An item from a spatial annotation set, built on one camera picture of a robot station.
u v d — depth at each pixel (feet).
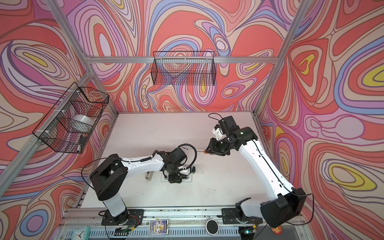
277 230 2.31
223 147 1.99
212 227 2.25
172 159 2.25
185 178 2.77
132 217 2.41
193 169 2.52
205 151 2.37
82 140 2.44
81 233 2.22
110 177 1.52
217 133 2.26
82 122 2.30
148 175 2.76
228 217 2.37
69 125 2.36
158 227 2.28
